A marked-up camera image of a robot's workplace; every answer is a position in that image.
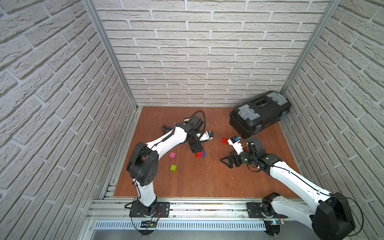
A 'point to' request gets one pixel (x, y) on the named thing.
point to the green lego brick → (173, 168)
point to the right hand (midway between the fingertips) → (228, 156)
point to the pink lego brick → (172, 154)
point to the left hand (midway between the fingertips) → (199, 141)
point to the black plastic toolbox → (248, 117)
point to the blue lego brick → (204, 154)
